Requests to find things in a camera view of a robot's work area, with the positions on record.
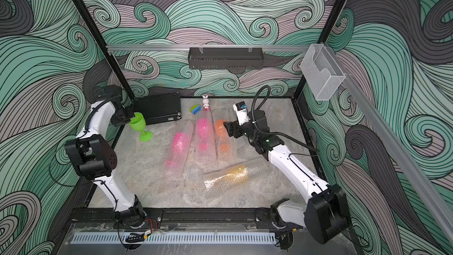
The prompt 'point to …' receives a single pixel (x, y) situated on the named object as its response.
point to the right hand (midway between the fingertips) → (229, 120)
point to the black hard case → (158, 108)
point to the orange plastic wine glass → (222, 135)
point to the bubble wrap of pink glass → (186, 127)
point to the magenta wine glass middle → (202, 127)
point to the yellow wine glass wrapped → (238, 175)
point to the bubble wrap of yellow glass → (259, 176)
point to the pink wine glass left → (179, 146)
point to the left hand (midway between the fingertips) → (127, 118)
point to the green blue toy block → (195, 109)
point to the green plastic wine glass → (138, 123)
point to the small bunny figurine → (205, 101)
